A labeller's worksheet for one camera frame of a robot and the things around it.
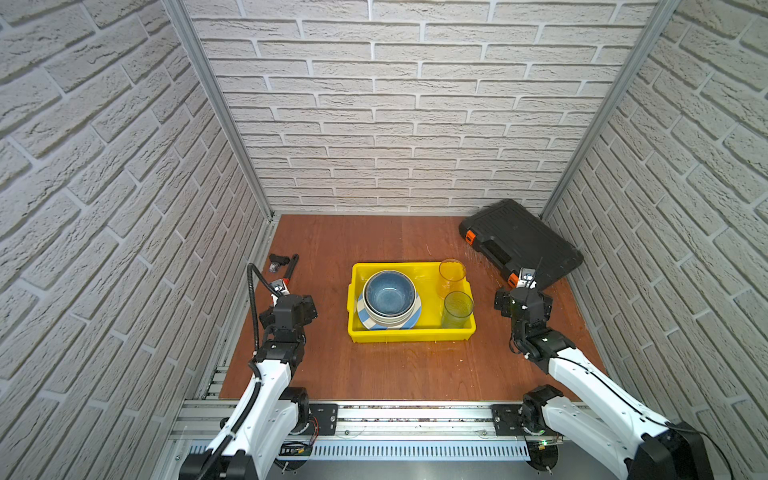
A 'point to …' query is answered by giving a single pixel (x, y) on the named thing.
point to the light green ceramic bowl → (393, 320)
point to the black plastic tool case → (512, 237)
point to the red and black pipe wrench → (291, 268)
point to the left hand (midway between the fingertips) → (288, 299)
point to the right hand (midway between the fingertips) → (521, 288)
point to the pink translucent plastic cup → (450, 271)
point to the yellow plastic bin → (428, 327)
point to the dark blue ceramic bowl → (389, 293)
